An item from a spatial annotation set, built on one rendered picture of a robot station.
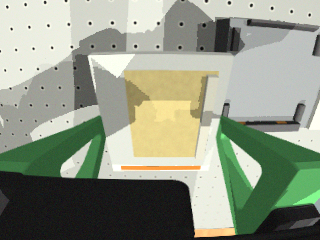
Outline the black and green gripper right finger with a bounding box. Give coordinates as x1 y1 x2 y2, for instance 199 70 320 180
216 115 320 235

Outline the grey perforated base plate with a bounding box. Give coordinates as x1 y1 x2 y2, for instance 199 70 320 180
0 0 320 230

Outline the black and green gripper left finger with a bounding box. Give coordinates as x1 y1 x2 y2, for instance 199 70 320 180
0 115 106 179

